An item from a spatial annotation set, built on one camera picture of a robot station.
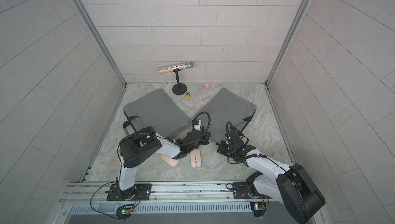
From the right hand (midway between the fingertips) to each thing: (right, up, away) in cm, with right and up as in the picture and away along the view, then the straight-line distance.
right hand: (217, 148), depth 86 cm
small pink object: (-5, +37, +29) cm, 47 cm away
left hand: (-1, +6, +4) cm, 8 cm away
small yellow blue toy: (-19, +30, +22) cm, 42 cm away
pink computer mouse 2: (-12, -3, -7) cm, 14 cm away
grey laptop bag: (-38, +20, +13) cm, 45 cm away
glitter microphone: (-17, +49, +10) cm, 53 cm away
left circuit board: (-41, -19, -22) cm, 50 cm away
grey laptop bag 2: (+6, +22, +13) cm, 27 cm away
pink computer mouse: (-25, -5, -6) cm, 26 cm away
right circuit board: (+18, -21, -18) cm, 33 cm away
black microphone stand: (-26, +35, +26) cm, 50 cm away
